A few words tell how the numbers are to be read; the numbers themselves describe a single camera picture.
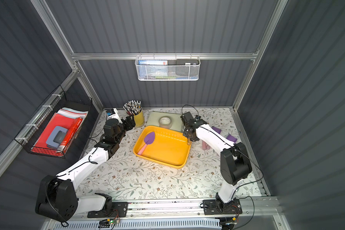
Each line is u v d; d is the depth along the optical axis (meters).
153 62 0.89
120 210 0.74
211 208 0.73
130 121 0.75
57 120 0.72
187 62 0.86
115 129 0.62
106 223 0.72
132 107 0.96
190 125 0.67
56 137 0.67
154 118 1.08
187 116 0.72
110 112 0.71
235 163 0.47
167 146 0.96
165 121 1.06
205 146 0.95
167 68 0.90
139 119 1.02
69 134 0.69
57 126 0.68
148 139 1.01
